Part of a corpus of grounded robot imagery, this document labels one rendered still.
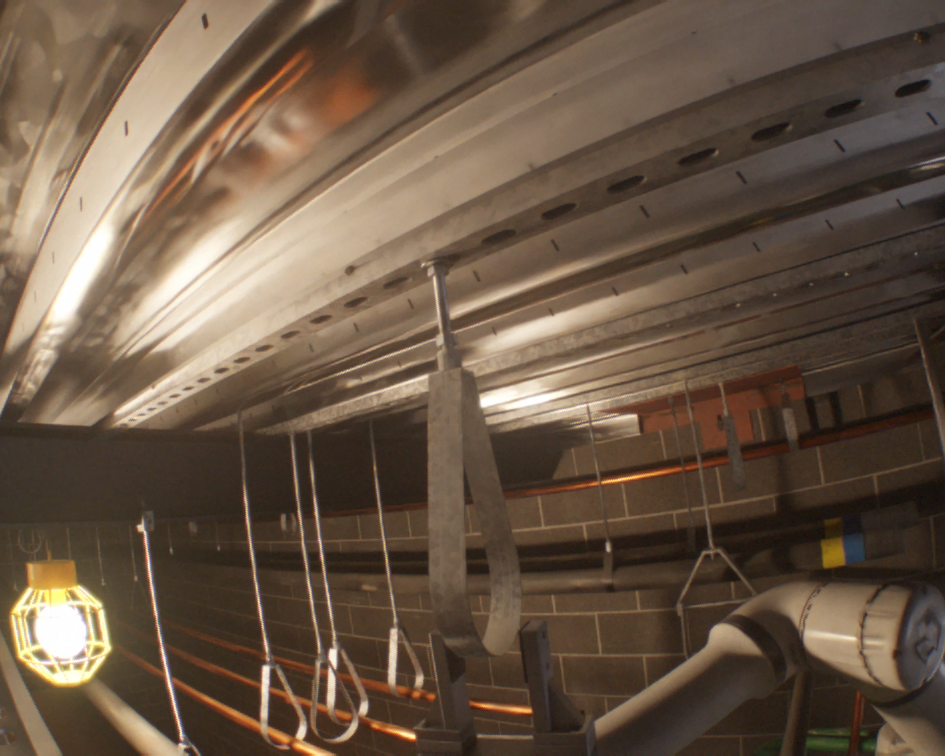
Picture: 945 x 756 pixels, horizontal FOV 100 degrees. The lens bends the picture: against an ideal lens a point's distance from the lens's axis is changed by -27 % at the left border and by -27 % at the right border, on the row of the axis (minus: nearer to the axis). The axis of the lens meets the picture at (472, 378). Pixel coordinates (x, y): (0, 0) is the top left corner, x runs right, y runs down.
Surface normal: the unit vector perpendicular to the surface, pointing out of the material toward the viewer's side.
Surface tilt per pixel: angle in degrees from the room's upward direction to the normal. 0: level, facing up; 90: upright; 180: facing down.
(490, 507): 106
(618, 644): 90
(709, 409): 90
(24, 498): 90
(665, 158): 180
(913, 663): 90
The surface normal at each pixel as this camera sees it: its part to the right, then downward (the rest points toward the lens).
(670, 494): -0.59, -0.08
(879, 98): 0.14, 0.97
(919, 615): 0.21, -0.27
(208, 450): 0.80, -0.23
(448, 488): -0.39, -0.40
